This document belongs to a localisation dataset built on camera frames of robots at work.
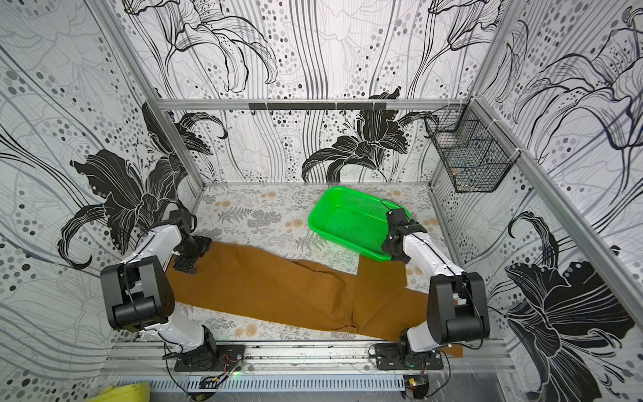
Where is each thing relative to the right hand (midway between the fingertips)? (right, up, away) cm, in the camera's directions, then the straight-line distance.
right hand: (397, 249), depth 91 cm
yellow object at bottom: (-74, -32, -28) cm, 86 cm away
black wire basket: (+27, +35, -3) cm, 44 cm away
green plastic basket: (-14, +10, +15) cm, 23 cm away
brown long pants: (-13, -16, -7) cm, 21 cm away
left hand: (-69, -3, -2) cm, 69 cm away
